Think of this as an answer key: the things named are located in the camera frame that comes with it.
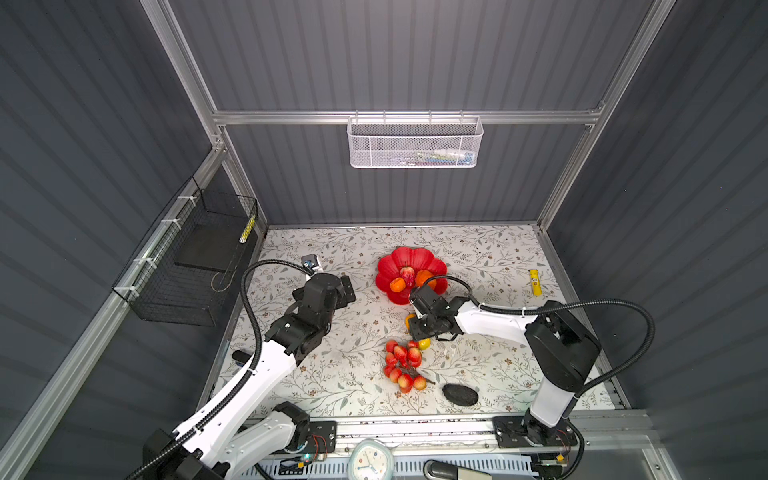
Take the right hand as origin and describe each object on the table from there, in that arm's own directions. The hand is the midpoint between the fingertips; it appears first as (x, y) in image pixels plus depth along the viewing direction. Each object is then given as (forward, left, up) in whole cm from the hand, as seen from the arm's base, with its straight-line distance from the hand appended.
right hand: (416, 331), depth 91 cm
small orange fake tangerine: (+15, +6, +3) cm, 17 cm away
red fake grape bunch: (-11, +5, +2) cm, 12 cm away
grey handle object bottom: (-35, -4, +5) cm, 35 cm away
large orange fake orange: (+17, -2, +5) cm, 18 cm away
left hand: (+4, +23, +22) cm, 32 cm away
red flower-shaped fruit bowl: (+28, -2, +1) cm, 28 cm away
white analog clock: (-33, +12, +3) cm, 35 cm away
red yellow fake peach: (+20, +2, +3) cm, 20 cm away
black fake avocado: (-19, -10, +3) cm, 22 cm away
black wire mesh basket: (+2, +59, +29) cm, 66 cm away
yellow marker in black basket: (+17, +47, +28) cm, 57 cm away
